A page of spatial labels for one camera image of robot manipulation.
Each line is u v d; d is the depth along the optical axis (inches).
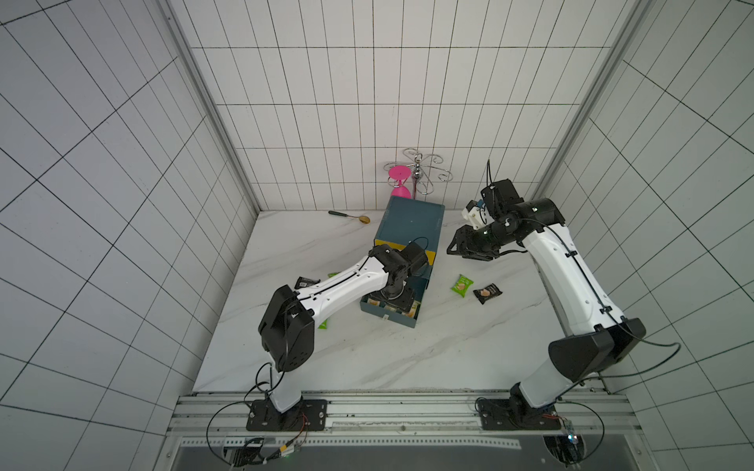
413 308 29.8
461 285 38.3
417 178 37.5
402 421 28.6
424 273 27.0
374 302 35.5
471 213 27.6
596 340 16.0
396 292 27.1
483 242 24.5
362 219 46.7
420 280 36.2
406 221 34.5
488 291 37.3
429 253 32.0
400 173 36.1
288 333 18.1
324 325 34.7
